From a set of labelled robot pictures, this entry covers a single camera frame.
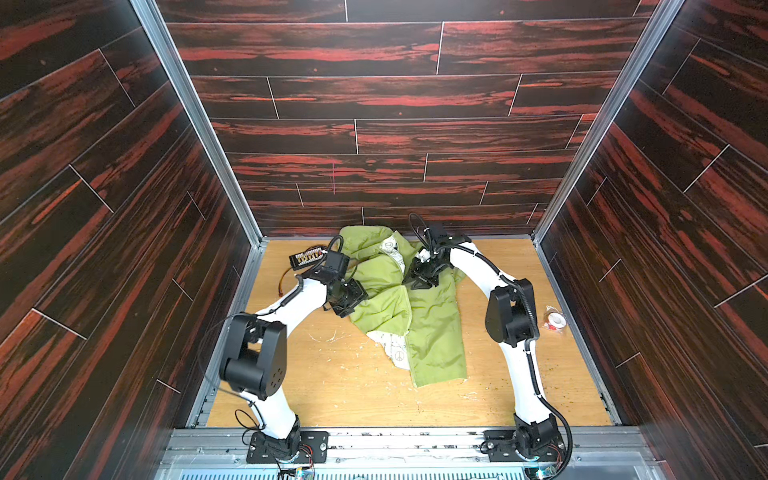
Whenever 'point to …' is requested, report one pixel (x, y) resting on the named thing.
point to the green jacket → (418, 327)
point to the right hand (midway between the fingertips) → (410, 282)
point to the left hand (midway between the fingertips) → (366, 299)
